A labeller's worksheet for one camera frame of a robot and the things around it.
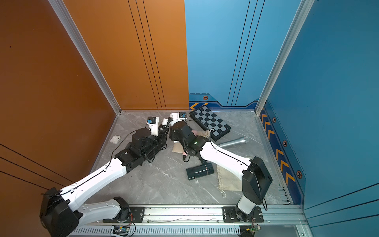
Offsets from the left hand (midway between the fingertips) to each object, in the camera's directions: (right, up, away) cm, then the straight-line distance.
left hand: (166, 127), depth 77 cm
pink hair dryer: (+8, -18, +15) cm, 24 cm away
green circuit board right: (+43, -48, -7) cm, 65 cm away
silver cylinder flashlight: (+44, -10, +21) cm, 50 cm away
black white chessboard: (+31, -1, +28) cm, 42 cm away
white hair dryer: (+1, +3, -2) cm, 4 cm away
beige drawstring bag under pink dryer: (+3, -14, +22) cm, 27 cm away
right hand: (+4, 0, +3) cm, 5 cm away
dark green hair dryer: (+21, -24, +6) cm, 32 cm away
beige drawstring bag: (+34, -31, +6) cm, 46 cm away
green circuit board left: (-21, -51, -5) cm, 55 cm away
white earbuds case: (-41, -9, +26) cm, 49 cm away
